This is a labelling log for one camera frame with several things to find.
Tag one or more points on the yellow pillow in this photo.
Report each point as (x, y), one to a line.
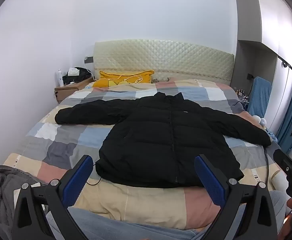
(126, 78)

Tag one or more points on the white tissue box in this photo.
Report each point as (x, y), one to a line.
(73, 72)

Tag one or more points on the group of small bottles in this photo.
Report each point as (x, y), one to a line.
(241, 93)

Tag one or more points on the cream quilted headboard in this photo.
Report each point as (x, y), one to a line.
(166, 60)

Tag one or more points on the white plush toy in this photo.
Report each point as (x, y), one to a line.
(260, 121)

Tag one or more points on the black wall socket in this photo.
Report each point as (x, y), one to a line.
(250, 76)

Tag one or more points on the white spray bottle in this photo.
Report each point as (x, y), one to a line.
(60, 78)

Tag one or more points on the blue towel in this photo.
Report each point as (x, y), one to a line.
(259, 97)

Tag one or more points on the patchwork checked duvet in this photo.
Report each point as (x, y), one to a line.
(68, 135)

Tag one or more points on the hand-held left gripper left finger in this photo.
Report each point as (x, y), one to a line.
(76, 180)

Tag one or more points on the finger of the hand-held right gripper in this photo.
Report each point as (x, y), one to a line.
(282, 158)

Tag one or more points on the grey white wardrobe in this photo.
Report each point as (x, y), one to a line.
(268, 30)

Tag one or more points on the person's right hand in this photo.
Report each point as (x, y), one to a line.
(290, 205)

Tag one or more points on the black puffer jacket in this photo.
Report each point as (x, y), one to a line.
(161, 135)

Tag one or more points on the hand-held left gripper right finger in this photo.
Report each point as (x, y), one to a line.
(210, 182)

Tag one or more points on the wooden nightstand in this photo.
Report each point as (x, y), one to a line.
(66, 91)

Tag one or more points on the grey wall socket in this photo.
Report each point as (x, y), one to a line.
(89, 59)

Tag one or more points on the black bag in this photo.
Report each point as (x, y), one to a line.
(82, 76)

